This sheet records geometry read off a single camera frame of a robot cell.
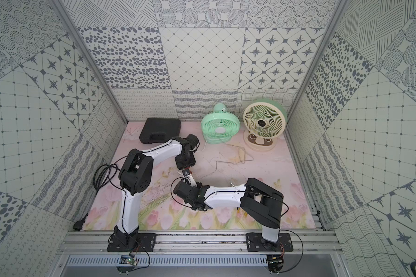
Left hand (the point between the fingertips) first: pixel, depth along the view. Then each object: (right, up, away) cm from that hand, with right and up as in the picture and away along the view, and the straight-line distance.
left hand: (189, 164), depth 99 cm
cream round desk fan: (+42, +25, -9) cm, 50 cm away
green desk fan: (+17, +21, -8) cm, 29 cm away
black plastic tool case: (-22, +21, +12) cm, 32 cm away
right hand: (+3, -10, -12) cm, 16 cm away
